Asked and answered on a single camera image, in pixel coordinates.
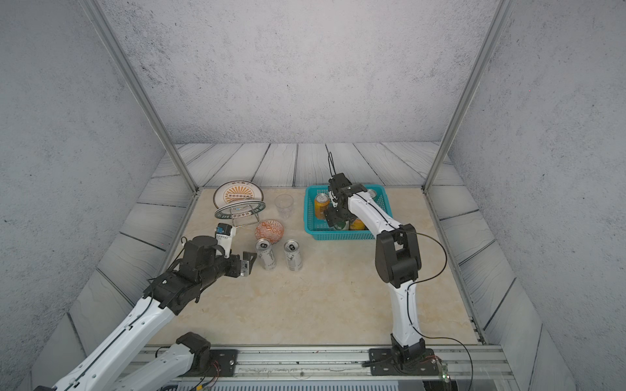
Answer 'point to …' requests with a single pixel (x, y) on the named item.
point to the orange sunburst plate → (237, 191)
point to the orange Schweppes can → (357, 225)
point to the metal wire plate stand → (245, 220)
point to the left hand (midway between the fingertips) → (247, 253)
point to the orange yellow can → (321, 204)
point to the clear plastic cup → (284, 203)
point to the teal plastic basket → (317, 228)
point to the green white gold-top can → (342, 225)
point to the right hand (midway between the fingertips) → (341, 215)
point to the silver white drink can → (266, 254)
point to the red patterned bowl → (271, 230)
